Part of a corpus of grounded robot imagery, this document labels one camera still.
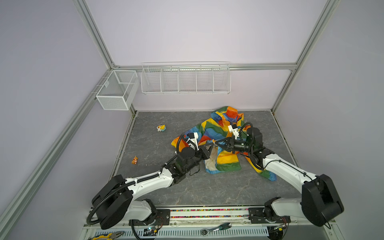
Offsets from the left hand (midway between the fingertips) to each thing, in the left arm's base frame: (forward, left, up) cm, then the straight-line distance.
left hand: (215, 147), depth 74 cm
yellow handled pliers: (-32, +53, -20) cm, 65 cm away
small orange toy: (+5, +48, -20) cm, 53 cm away
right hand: (+2, 0, -1) cm, 3 cm away
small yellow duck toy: (+29, +34, -19) cm, 48 cm away
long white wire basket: (+58, +1, +2) cm, 58 cm away
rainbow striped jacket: (+29, -12, -17) cm, 36 cm away
